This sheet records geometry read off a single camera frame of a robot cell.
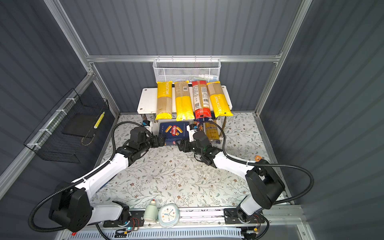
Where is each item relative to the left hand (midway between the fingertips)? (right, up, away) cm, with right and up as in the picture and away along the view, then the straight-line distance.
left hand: (159, 136), depth 85 cm
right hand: (+13, -3, -2) cm, 13 cm away
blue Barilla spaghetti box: (+25, +10, +19) cm, 33 cm away
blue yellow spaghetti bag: (+32, +2, +14) cm, 35 cm away
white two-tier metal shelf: (-5, +20, -5) cm, 21 cm away
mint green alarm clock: (+8, -38, -12) cm, 41 cm away
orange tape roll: (+61, -15, +11) cm, 64 cm away
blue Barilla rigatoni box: (+7, +2, +8) cm, 11 cm away
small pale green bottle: (0, -35, -15) cm, 38 cm away
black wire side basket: (-43, +2, -11) cm, 45 cm away
